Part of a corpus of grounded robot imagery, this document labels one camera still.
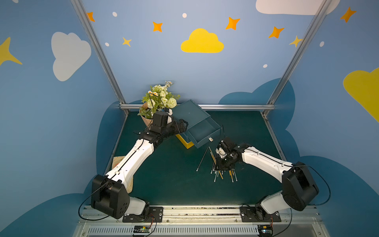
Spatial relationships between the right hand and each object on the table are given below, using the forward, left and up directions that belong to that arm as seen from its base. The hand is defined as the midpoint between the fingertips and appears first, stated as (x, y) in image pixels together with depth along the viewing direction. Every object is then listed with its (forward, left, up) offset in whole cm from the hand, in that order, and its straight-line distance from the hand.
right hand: (218, 166), depth 86 cm
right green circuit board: (-29, -23, -9) cm, 38 cm away
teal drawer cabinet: (+29, +18, +15) cm, 38 cm away
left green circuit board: (-32, +39, -6) cm, 51 cm away
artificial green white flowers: (+32, +40, +23) cm, 56 cm away
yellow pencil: (-2, -8, -6) cm, 10 cm away
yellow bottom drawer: (+14, +20, -1) cm, 24 cm away
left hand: (+15, +22, +20) cm, 34 cm away
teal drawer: (+15, +9, +12) cm, 21 cm away
